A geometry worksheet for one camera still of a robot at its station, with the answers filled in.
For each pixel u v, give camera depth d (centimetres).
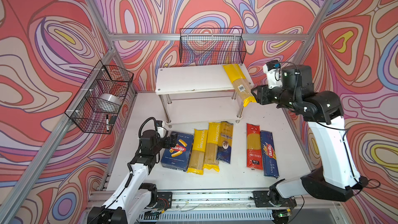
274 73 48
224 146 88
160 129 74
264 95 51
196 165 82
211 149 88
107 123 72
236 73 77
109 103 70
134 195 44
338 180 37
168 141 74
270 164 82
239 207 72
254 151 88
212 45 97
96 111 77
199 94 77
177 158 80
